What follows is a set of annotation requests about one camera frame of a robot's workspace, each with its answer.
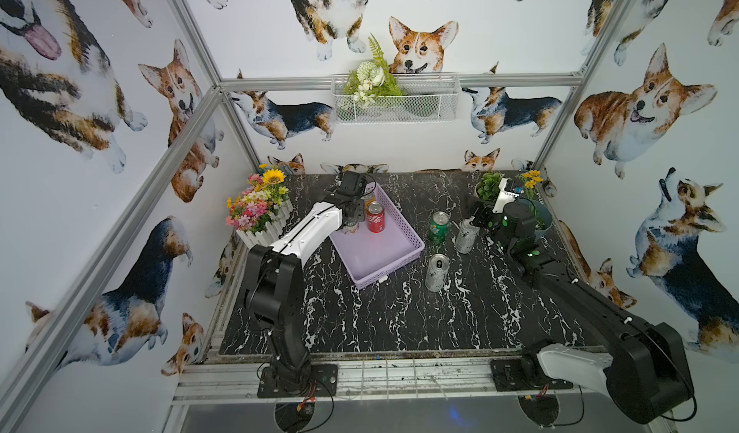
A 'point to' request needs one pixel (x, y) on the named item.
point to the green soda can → (439, 227)
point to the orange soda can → (369, 197)
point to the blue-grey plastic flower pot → (544, 218)
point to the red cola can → (376, 217)
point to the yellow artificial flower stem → (530, 179)
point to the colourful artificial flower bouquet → (252, 210)
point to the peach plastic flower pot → (475, 194)
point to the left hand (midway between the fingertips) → (348, 203)
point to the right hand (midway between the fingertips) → (489, 190)
